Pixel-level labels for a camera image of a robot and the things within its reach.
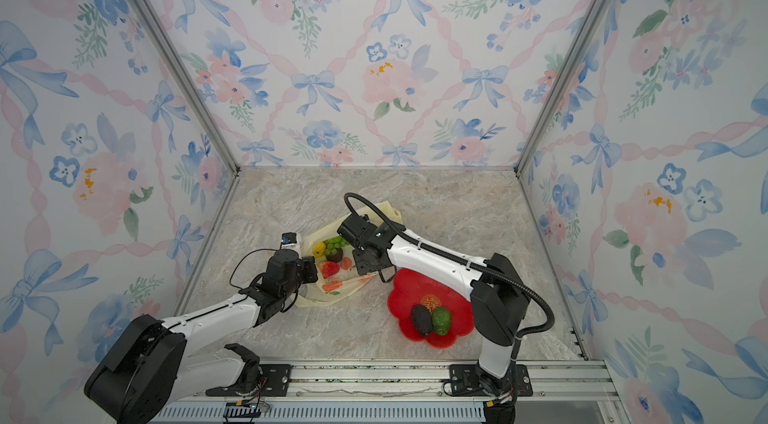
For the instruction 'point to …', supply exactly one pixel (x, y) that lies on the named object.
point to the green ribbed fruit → (441, 320)
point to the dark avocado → (422, 319)
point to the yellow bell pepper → (319, 249)
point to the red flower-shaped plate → (411, 289)
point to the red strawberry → (329, 269)
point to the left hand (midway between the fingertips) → (317, 256)
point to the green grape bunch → (333, 244)
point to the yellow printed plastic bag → (338, 275)
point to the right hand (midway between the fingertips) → (370, 261)
